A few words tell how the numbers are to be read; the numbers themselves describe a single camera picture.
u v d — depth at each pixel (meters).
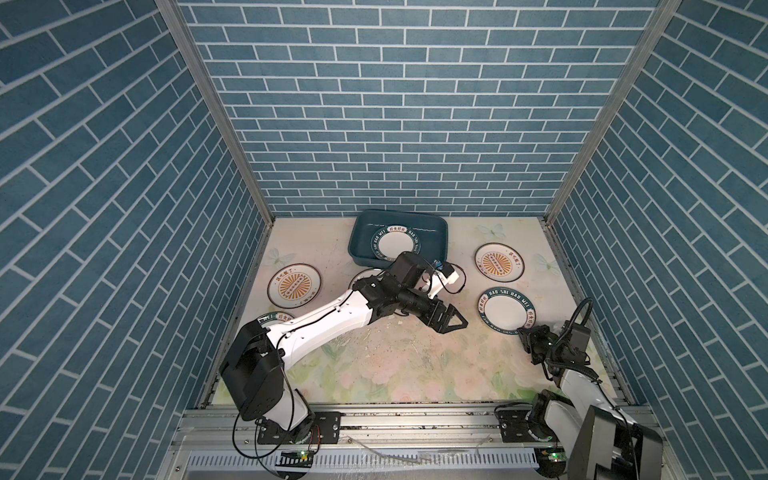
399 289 0.61
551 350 0.68
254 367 0.41
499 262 1.08
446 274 0.67
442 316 0.64
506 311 0.94
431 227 1.16
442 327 0.63
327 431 0.74
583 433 0.46
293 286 1.00
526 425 0.73
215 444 0.84
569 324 0.69
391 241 1.11
